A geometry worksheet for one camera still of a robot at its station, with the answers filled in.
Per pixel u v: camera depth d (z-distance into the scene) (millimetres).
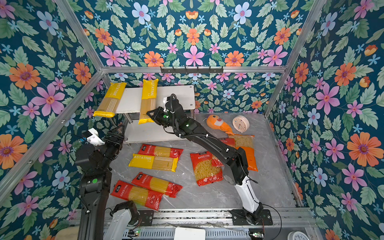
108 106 735
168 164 907
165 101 699
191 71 932
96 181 481
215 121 1039
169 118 634
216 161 884
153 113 680
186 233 657
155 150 959
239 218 731
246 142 983
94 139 582
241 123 1025
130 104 773
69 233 665
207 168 862
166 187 806
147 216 736
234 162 486
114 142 573
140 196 786
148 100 747
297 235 663
